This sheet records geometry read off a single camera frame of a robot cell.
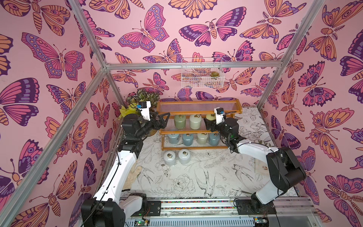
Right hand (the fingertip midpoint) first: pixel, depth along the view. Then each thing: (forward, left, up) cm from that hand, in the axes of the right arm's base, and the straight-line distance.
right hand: (212, 115), depth 88 cm
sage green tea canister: (-6, +20, +1) cm, 21 cm away
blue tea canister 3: (-9, -2, -13) cm, 16 cm away
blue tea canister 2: (-10, +15, -15) cm, 23 cm away
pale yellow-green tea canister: (-4, +1, +3) cm, 5 cm away
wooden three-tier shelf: (-5, +17, -9) cm, 20 cm away
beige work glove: (-31, +48, -21) cm, 61 cm away
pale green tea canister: (-9, +5, -13) cm, 17 cm away
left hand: (-10, +27, +12) cm, 31 cm away
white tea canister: (-22, +26, -13) cm, 37 cm away
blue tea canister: (-9, +24, -13) cm, 29 cm away
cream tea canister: (-5, +11, 0) cm, 12 cm away
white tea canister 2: (-21, +17, -14) cm, 31 cm away
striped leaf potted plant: (+15, +46, +3) cm, 49 cm away
